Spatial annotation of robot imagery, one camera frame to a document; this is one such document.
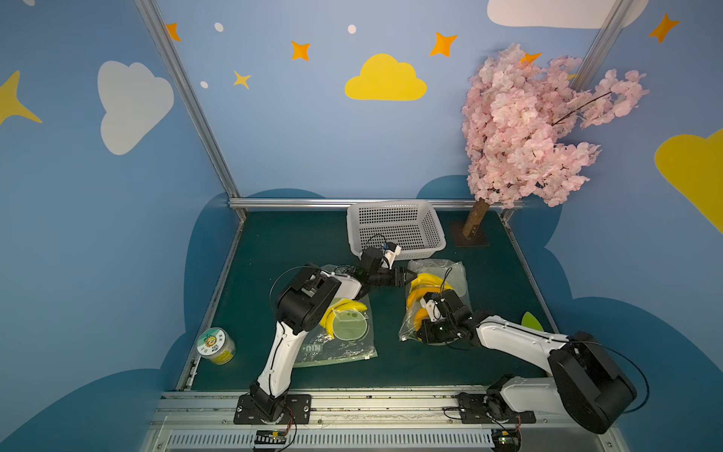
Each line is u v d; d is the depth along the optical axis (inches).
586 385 16.7
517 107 25.7
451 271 39.7
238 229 48.3
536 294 40.6
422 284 35.8
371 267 32.3
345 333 34.0
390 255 36.5
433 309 30.8
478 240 44.1
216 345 30.3
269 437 28.7
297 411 29.3
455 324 27.1
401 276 34.8
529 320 35.9
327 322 34.8
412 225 46.8
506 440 28.7
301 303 22.6
